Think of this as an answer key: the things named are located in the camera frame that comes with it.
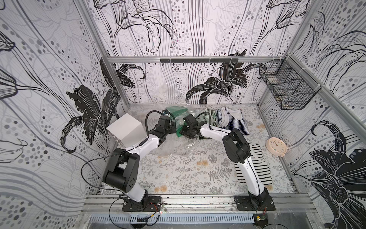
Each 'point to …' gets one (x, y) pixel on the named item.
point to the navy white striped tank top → (231, 119)
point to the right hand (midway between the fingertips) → (182, 131)
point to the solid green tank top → (178, 112)
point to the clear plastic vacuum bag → (177, 143)
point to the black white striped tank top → (262, 168)
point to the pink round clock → (276, 146)
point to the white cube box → (127, 129)
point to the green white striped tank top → (213, 118)
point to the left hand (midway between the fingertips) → (173, 125)
